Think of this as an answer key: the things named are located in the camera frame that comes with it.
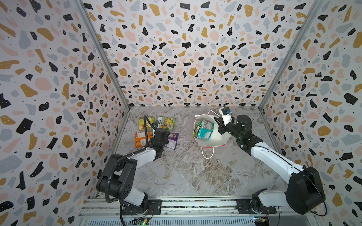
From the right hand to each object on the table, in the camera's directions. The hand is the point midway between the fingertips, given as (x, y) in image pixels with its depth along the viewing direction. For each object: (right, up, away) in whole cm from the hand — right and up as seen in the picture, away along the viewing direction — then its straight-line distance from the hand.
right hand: (217, 117), depth 80 cm
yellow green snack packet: (-39, -5, -1) cm, 39 cm away
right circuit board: (+21, -53, -9) cm, 57 cm away
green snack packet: (-33, -4, +26) cm, 42 cm away
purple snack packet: (-27, -16, +17) cm, 36 cm away
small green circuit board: (-41, -52, -10) cm, 67 cm away
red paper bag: (+3, -15, +19) cm, 25 cm away
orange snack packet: (-50, -14, +18) cm, 55 cm away
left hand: (-34, -11, +13) cm, 38 cm away
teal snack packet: (-5, -8, +15) cm, 18 cm away
